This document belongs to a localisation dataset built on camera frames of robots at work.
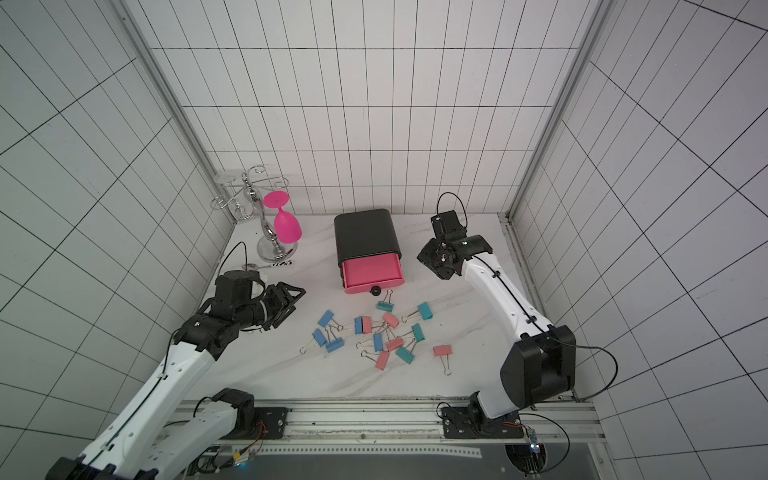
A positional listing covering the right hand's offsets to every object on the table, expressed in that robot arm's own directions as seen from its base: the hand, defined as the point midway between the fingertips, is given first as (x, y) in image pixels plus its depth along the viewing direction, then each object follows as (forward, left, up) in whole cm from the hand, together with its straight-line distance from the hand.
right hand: (413, 259), depth 84 cm
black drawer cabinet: (+14, +17, -5) cm, 22 cm away
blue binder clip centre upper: (-13, +16, -17) cm, 27 cm away
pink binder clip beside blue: (-13, +13, -18) cm, 26 cm away
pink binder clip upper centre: (-10, +6, -18) cm, 22 cm away
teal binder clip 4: (-21, +1, -18) cm, 28 cm away
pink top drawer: (-3, +12, -5) cm, 13 cm away
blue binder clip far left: (-18, +27, -18) cm, 37 cm away
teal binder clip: (-6, -4, -19) cm, 20 cm away
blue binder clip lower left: (-20, +22, -17) cm, 34 cm away
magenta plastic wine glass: (+10, +40, 0) cm, 41 cm away
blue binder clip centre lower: (-19, +9, -18) cm, 28 cm away
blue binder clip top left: (-12, +26, -18) cm, 34 cm away
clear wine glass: (+19, +59, +1) cm, 62 cm away
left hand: (-15, +29, -1) cm, 33 cm away
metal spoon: (+5, +55, -15) cm, 57 cm away
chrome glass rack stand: (+16, +54, -18) cm, 59 cm away
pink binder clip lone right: (-19, -10, -19) cm, 29 cm away
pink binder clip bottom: (-23, +8, -18) cm, 30 cm away
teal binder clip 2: (-6, +8, -19) cm, 21 cm away
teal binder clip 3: (-14, -2, -18) cm, 23 cm away
